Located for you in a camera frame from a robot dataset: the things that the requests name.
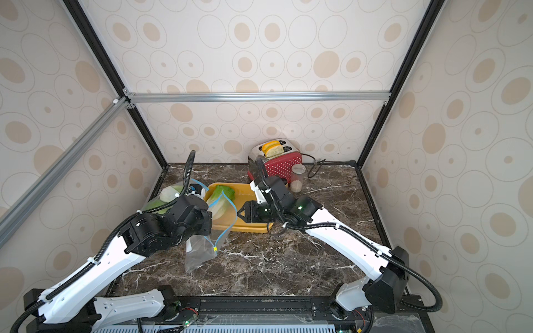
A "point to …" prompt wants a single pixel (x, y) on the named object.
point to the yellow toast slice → (269, 144)
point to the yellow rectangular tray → (243, 194)
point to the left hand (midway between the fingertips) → (214, 216)
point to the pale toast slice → (275, 150)
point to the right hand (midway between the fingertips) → (248, 210)
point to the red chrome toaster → (277, 166)
